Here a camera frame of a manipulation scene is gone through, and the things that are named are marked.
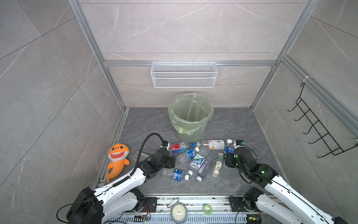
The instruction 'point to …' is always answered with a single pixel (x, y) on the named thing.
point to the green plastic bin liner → (188, 112)
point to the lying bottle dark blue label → (178, 175)
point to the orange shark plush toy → (117, 153)
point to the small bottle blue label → (229, 148)
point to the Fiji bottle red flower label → (180, 147)
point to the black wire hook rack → (335, 148)
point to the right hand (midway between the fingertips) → (228, 155)
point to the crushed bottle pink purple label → (205, 168)
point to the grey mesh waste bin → (198, 136)
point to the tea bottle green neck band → (218, 165)
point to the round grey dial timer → (179, 213)
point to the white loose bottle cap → (190, 172)
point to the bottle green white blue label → (197, 161)
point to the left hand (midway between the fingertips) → (172, 155)
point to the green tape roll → (210, 210)
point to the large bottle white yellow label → (212, 144)
